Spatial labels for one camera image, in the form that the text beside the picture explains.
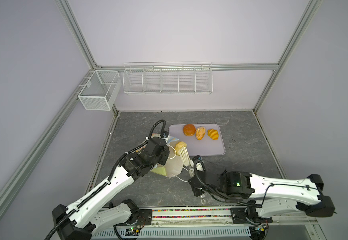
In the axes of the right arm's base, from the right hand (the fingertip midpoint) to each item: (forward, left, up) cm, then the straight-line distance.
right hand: (188, 183), depth 66 cm
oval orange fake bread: (+39, -9, -15) cm, 43 cm away
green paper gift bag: (+13, +8, -13) cm, 20 cm away
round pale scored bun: (+15, +4, +7) cm, 17 cm away
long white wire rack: (+64, +12, +12) cm, 66 cm away
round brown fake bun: (+42, -2, -16) cm, 45 cm away
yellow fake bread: (+38, -19, -16) cm, 45 cm away
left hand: (+15, +13, +2) cm, 20 cm away
